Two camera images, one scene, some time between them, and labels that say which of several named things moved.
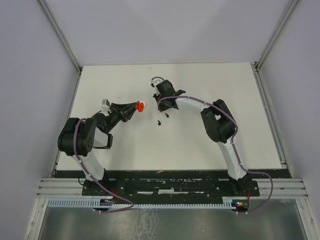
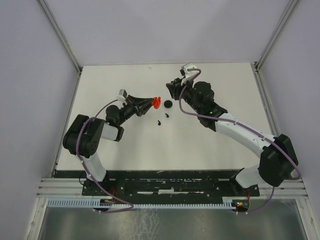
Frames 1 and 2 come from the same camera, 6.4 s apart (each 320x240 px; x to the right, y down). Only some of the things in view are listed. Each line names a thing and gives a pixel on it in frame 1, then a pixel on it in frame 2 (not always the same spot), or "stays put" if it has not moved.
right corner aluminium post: [280, 26] stays put
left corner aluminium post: [61, 36] stays put
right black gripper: [161, 107] → [175, 88]
